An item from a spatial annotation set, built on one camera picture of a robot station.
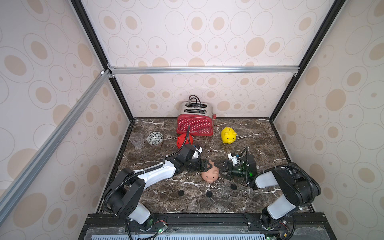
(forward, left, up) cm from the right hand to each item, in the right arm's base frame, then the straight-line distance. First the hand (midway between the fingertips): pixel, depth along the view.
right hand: (221, 168), depth 86 cm
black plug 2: (-13, +7, -7) cm, 16 cm away
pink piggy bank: (-5, +6, +2) cm, 8 cm away
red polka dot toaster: (+30, +14, +13) cm, 36 cm away
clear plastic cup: (+20, +57, -1) cm, 60 cm away
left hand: (-3, +6, +5) cm, 8 cm away
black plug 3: (-8, -7, -6) cm, 12 cm away
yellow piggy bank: (+23, -6, +2) cm, 24 cm away
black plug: (-13, +22, -5) cm, 26 cm away
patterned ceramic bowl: (+23, +45, -3) cm, 51 cm away
